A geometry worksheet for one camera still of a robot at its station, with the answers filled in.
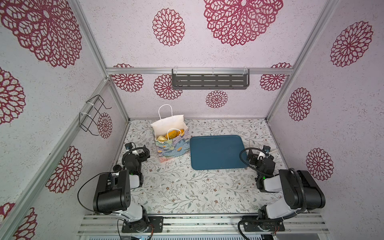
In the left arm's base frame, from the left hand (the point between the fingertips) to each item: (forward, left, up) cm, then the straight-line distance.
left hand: (137, 150), depth 92 cm
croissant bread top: (+6, -22, +8) cm, 24 cm away
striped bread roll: (-1, -17, +14) cm, 22 cm away
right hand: (-2, -75, +2) cm, 75 cm away
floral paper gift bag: (-3, -24, +7) cm, 25 cm away
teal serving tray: (+6, -52, -13) cm, 54 cm away
